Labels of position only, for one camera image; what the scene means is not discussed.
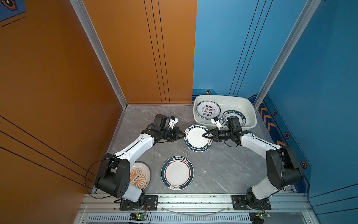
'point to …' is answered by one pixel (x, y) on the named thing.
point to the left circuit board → (138, 216)
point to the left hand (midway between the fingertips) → (186, 134)
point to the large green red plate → (177, 173)
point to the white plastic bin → (228, 102)
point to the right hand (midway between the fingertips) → (203, 136)
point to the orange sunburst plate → (140, 174)
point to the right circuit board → (260, 216)
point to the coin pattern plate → (208, 109)
